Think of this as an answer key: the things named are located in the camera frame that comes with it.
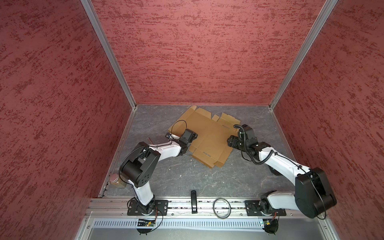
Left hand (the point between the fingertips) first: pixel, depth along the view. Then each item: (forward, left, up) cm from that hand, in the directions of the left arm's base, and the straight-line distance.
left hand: (185, 141), depth 96 cm
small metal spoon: (+3, +25, -3) cm, 26 cm away
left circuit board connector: (-44, +18, -6) cm, 48 cm away
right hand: (-5, -29, +5) cm, 29 cm away
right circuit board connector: (-45, -44, -4) cm, 63 cm away
